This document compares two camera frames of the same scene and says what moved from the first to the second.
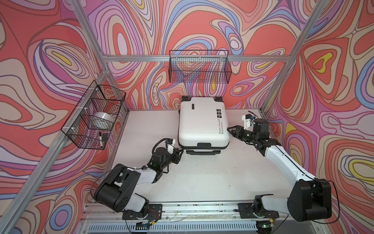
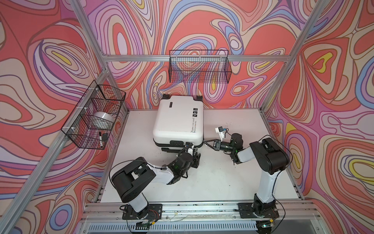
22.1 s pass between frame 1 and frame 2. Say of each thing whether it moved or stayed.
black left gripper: moved
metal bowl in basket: stayed
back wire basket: stayed
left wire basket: stayed
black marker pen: stayed
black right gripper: moved
